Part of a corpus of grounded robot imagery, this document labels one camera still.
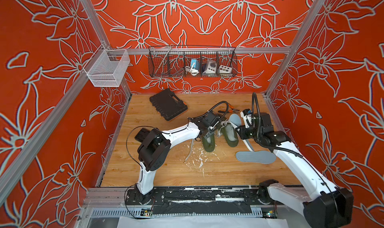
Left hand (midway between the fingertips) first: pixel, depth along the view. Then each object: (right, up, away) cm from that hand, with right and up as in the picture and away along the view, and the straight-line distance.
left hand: (206, 126), depth 91 cm
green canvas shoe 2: (+15, -5, +1) cm, 16 cm away
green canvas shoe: (+1, -11, -6) cm, 13 cm away
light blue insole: (+16, +4, -7) cm, 18 cm away
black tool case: (-27, +14, +16) cm, 34 cm away
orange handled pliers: (+20, +9, +16) cm, 27 cm away
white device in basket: (+3, +37, -1) cm, 37 cm away
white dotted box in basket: (+12, +36, +2) cm, 38 cm away
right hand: (+15, +1, -12) cm, 19 cm away
